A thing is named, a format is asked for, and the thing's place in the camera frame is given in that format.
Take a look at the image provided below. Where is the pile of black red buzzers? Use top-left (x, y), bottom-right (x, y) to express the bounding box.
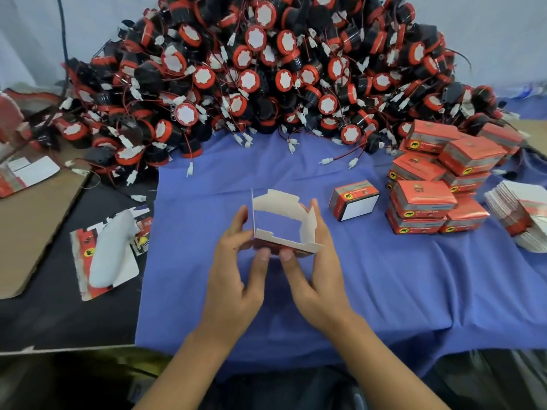
top-left (21, 0), bottom-right (522, 180)

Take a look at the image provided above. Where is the black hanging cable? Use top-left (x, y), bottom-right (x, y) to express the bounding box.
top-left (55, 0), bottom-right (70, 82)

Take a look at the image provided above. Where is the person's right hand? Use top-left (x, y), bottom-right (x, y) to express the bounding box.
top-left (279, 199), bottom-right (356, 337)

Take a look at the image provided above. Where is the brown cardboard piece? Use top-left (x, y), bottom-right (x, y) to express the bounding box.
top-left (0, 153), bottom-right (87, 300)

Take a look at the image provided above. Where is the stack of box blanks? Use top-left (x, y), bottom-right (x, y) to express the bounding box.
top-left (484, 179), bottom-right (547, 255)

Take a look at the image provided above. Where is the blue table cloth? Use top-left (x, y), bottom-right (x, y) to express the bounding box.
top-left (135, 98), bottom-right (547, 376)

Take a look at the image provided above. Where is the person's right forearm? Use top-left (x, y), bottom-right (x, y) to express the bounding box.
top-left (323, 313), bottom-right (450, 410)

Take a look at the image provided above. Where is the person's left hand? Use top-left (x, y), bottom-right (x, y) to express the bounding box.
top-left (195, 206), bottom-right (273, 342)

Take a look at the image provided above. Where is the brown cardboard sheet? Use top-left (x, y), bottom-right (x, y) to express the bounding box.
top-left (515, 119), bottom-right (547, 157)

